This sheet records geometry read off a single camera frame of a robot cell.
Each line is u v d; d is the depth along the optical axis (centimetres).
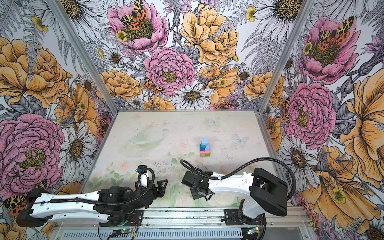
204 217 76
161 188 65
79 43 84
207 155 95
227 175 52
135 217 73
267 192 43
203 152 94
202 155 95
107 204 49
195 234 65
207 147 92
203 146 91
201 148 92
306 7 72
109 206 49
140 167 64
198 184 64
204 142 89
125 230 72
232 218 74
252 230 72
